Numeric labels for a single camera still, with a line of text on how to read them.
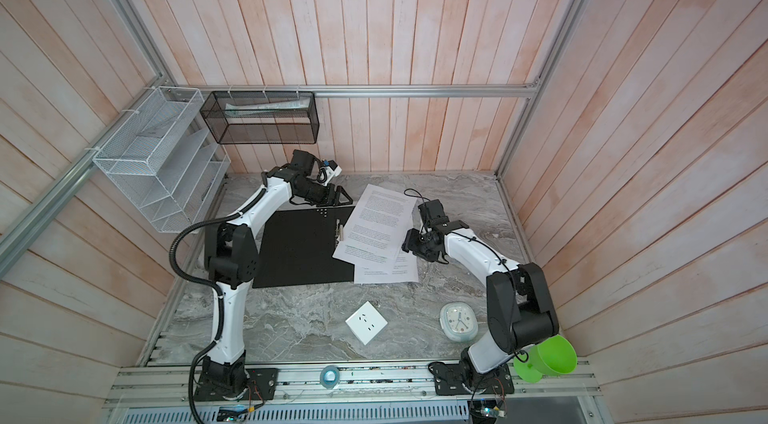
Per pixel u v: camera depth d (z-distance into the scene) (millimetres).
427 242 662
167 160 734
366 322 798
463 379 728
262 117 1044
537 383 743
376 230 1038
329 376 750
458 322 808
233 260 590
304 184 820
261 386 734
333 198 858
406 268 948
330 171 900
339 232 1011
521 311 456
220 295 592
